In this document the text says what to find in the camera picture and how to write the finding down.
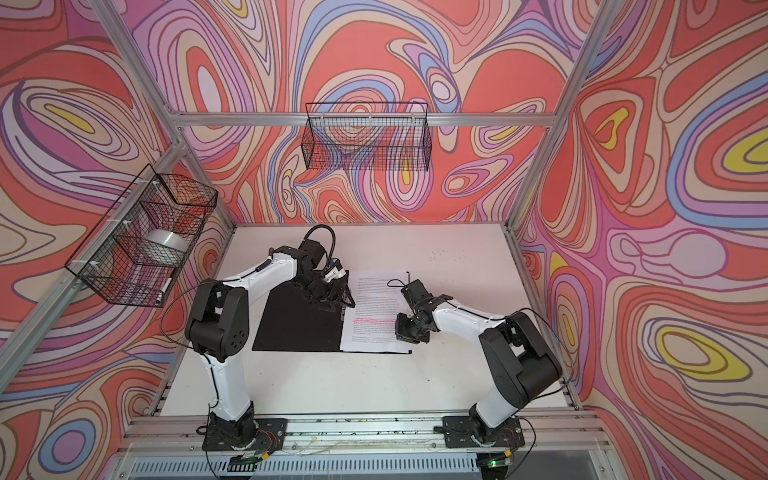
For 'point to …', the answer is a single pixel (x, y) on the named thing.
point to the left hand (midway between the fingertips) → (347, 304)
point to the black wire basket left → (141, 244)
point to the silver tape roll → (169, 238)
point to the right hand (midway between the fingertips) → (401, 342)
